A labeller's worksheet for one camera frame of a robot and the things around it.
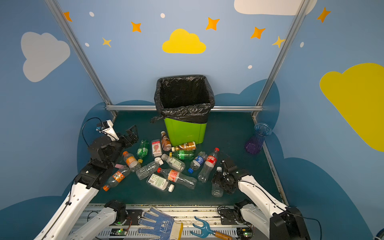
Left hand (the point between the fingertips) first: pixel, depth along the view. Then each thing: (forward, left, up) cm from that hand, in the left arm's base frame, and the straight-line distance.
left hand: (130, 129), depth 69 cm
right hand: (-13, -44, -30) cm, 55 cm away
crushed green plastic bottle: (+6, +3, -30) cm, 31 cm away
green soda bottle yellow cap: (+4, -23, -31) cm, 39 cm away
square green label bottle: (-15, -11, -30) cm, 35 cm away
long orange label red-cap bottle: (-11, -20, -31) cm, 39 cm away
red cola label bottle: (-3, -40, -28) cm, 49 cm away
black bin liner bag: (+35, -25, -9) cm, 44 cm away
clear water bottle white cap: (-19, -43, -28) cm, 54 cm away
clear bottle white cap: (-7, -5, -28) cm, 29 cm away
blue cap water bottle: (-2, -33, -28) cm, 43 cm away
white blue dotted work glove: (-35, -16, -33) cm, 51 cm away
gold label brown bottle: (+9, -27, -28) cm, 40 cm away
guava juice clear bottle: (+7, -6, -29) cm, 30 cm away
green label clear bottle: (-4, -19, -28) cm, 33 cm away
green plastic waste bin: (+12, -22, -17) cm, 30 cm away
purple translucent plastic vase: (+11, -71, -30) cm, 78 cm away
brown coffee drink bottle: (+9, -12, -27) cm, 31 cm away
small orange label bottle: (-4, +7, -27) cm, 28 cm away
